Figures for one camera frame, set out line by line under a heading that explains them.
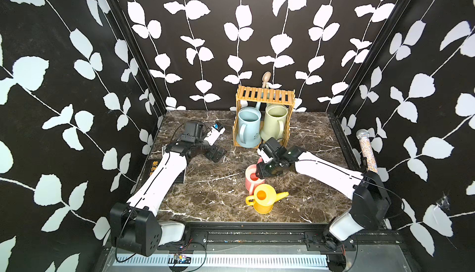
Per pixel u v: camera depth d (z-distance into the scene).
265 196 0.75
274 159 0.69
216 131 0.70
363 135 0.78
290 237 0.77
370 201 0.43
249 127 0.88
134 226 0.39
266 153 0.68
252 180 0.79
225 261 0.70
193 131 0.61
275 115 0.90
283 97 0.90
